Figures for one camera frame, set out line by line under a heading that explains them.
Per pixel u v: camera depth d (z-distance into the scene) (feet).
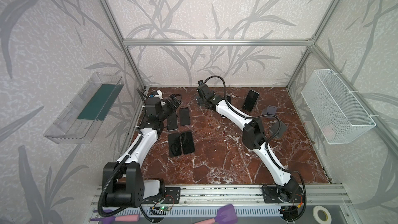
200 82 2.88
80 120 2.11
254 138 2.07
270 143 3.04
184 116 3.36
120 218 2.20
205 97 2.57
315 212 2.26
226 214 2.25
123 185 1.35
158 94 2.52
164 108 2.33
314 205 2.34
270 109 3.53
